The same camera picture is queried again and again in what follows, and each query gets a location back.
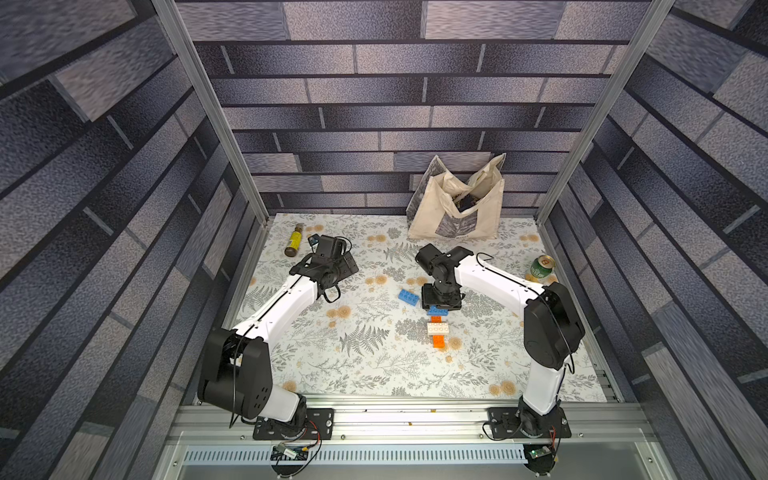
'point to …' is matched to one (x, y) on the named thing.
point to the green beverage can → (542, 266)
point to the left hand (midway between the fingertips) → (342, 265)
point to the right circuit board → (541, 458)
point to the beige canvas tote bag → (443, 205)
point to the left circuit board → (285, 452)
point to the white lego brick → (438, 328)
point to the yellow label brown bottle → (295, 241)
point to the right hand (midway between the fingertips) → (433, 305)
